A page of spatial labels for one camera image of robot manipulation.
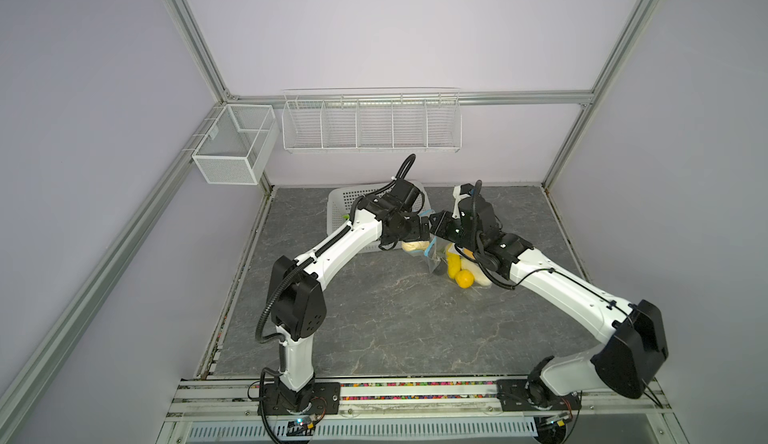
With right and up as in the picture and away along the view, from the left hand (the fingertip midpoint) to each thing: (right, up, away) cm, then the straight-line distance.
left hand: (417, 239), depth 84 cm
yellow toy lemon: (+14, -12, +4) cm, 19 cm away
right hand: (+2, +6, -5) cm, 8 cm away
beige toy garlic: (0, -1, -3) cm, 3 cm away
